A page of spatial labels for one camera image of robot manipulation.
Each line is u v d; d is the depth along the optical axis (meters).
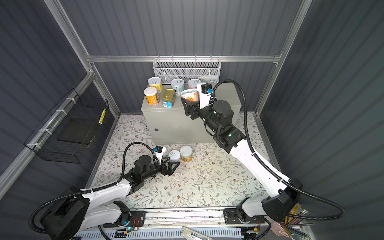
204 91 0.50
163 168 0.73
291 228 0.63
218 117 0.46
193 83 0.81
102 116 0.83
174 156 0.91
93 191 0.47
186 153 0.89
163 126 1.05
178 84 0.81
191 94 0.59
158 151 0.73
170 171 0.74
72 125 0.77
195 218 0.75
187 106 0.55
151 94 0.72
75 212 0.42
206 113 0.56
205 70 0.99
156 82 0.80
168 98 0.74
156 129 0.89
